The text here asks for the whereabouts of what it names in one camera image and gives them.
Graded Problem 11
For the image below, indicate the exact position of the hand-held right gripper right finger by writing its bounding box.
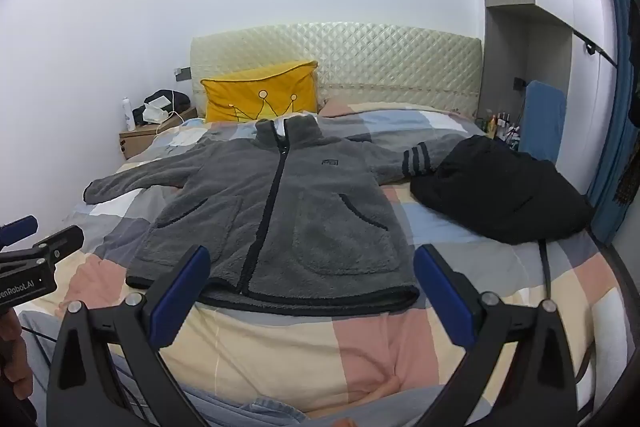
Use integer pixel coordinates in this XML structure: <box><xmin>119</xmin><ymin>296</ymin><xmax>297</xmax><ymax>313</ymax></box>
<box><xmin>413</xmin><ymin>244</ymin><xmax>593</xmax><ymax>427</ymax></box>

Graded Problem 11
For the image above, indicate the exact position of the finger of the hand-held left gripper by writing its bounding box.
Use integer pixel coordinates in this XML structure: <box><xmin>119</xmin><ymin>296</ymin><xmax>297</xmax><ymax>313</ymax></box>
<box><xmin>0</xmin><ymin>225</ymin><xmax>85</xmax><ymax>269</ymax></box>
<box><xmin>0</xmin><ymin>215</ymin><xmax>40</xmax><ymax>249</ymax></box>

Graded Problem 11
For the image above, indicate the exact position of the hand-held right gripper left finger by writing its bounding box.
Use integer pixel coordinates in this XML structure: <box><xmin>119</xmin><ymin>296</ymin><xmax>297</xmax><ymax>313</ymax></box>
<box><xmin>46</xmin><ymin>245</ymin><xmax>216</xmax><ymax>427</ymax></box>

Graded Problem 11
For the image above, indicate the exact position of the grey fleece jacket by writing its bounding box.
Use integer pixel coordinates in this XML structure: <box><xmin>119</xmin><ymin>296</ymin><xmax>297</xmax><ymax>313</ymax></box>
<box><xmin>82</xmin><ymin>114</ymin><xmax>453</xmax><ymax>312</ymax></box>

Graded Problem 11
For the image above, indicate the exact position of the person's left hand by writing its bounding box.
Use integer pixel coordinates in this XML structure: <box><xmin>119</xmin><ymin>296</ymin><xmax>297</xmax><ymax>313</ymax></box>
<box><xmin>0</xmin><ymin>309</ymin><xmax>28</xmax><ymax>390</ymax></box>

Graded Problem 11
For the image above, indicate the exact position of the black jacket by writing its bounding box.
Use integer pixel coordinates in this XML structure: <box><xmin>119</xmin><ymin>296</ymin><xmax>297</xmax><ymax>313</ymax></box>
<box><xmin>410</xmin><ymin>136</ymin><xmax>596</xmax><ymax>245</ymax></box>

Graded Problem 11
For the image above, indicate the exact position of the cardboard box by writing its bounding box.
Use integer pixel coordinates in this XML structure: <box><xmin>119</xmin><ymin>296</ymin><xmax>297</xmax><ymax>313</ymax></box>
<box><xmin>119</xmin><ymin>107</ymin><xmax>198</xmax><ymax>160</ymax></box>

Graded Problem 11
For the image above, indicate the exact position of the checkered pastel bed blanket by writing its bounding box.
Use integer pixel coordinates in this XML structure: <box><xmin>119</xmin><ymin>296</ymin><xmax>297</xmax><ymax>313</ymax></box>
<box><xmin>17</xmin><ymin>99</ymin><xmax>638</xmax><ymax>414</ymax></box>

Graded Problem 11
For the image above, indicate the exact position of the black bag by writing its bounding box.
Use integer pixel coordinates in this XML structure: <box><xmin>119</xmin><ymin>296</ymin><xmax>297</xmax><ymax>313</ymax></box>
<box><xmin>144</xmin><ymin>90</ymin><xmax>192</xmax><ymax>124</ymax></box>

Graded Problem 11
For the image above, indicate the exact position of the group of small bottles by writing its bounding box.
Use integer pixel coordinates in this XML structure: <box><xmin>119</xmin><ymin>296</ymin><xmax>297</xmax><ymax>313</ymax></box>
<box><xmin>477</xmin><ymin>109</ymin><xmax>522</xmax><ymax>148</ymax></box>

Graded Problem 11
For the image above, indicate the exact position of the yellow crown pillow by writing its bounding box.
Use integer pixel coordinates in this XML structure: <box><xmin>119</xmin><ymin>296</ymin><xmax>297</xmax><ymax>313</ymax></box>
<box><xmin>200</xmin><ymin>61</ymin><xmax>319</xmax><ymax>124</ymax></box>

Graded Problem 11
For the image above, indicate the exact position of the dark hanging garment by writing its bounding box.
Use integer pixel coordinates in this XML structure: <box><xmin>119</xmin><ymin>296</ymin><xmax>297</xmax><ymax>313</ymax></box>
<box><xmin>617</xmin><ymin>0</ymin><xmax>640</xmax><ymax>208</ymax></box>

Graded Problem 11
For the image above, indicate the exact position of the blue curtain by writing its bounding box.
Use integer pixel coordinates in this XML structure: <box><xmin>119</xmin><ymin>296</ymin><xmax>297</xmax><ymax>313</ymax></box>
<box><xmin>587</xmin><ymin>0</ymin><xmax>640</xmax><ymax>248</ymax></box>

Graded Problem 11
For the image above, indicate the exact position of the cream quilted headboard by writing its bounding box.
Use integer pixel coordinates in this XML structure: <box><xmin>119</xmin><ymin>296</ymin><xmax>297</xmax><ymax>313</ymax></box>
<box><xmin>189</xmin><ymin>23</ymin><xmax>483</xmax><ymax>120</ymax></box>

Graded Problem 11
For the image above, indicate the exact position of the white charging cable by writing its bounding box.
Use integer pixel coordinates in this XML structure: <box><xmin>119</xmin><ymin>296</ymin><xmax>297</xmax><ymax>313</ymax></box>
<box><xmin>156</xmin><ymin>90</ymin><xmax>183</xmax><ymax>132</ymax></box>

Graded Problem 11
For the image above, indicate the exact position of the black wall rail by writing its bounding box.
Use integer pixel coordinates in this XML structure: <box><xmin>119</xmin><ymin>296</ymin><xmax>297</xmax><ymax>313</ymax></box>
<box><xmin>572</xmin><ymin>29</ymin><xmax>621</xmax><ymax>68</ymax></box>

